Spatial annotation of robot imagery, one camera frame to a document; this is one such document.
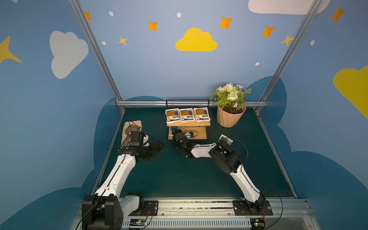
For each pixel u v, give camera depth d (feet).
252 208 2.15
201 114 3.06
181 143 2.58
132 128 3.62
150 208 2.50
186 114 3.07
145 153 2.31
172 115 3.06
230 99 2.85
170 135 3.31
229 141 3.35
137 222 2.35
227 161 1.95
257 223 2.39
